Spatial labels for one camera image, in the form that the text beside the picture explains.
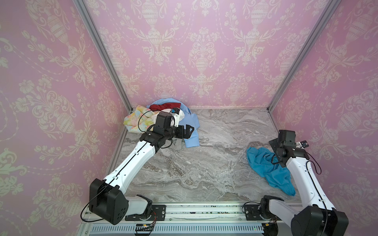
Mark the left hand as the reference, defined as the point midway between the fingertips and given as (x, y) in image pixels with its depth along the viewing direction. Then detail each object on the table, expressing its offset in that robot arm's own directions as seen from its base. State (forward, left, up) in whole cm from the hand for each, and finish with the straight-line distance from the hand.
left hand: (187, 128), depth 78 cm
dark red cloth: (+31, +23, -15) cm, 42 cm away
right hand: (-6, -50, -8) cm, 51 cm away
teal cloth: (-9, -46, -21) cm, 51 cm away
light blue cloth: (+8, -3, -25) cm, 27 cm away
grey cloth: (+5, +8, -23) cm, 25 cm away
